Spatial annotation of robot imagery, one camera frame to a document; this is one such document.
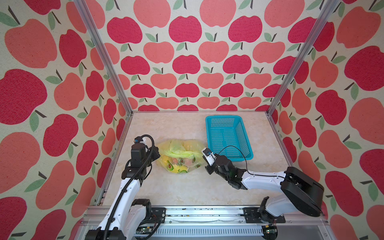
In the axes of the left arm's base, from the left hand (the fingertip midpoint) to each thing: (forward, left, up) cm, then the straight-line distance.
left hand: (160, 148), depth 82 cm
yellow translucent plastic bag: (-4, -11, -3) cm, 12 cm away
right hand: (-2, -26, -5) cm, 27 cm away
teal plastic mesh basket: (+20, -44, -16) cm, 51 cm away
